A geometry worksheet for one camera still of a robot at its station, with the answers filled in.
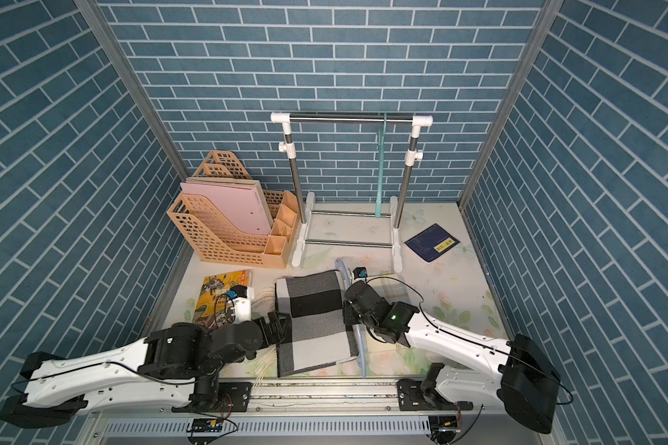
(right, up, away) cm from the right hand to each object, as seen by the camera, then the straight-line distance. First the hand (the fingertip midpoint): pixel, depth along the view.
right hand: (346, 305), depth 80 cm
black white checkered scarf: (-9, -10, 0) cm, 13 cm away
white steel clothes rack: (-9, +23, +33) cm, 41 cm away
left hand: (-14, -2, -14) cm, 20 cm away
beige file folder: (-37, +37, +4) cm, 52 cm away
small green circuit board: (-37, -29, -9) cm, 48 cm away
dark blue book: (+34, +17, +28) cm, 47 cm away
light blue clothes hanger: (-1, +9, +9) cm, 13 cm away
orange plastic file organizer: (-44, +18, +11) cm, 49 cm away
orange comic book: (-44, -4, +10) cm, 45 cm away
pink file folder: (-34, +31, +8) cm, 46 cm away
